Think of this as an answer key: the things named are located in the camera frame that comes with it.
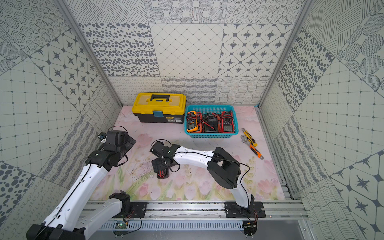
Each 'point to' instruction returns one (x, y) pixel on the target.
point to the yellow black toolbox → (160, 107)
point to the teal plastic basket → (201, 110)
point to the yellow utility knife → (250, 138)
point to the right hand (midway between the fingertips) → (164, 165)
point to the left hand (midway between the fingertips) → (125, 141)
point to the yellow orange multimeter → (192, 122)
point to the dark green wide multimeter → (212, 119)
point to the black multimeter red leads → (162, 173)
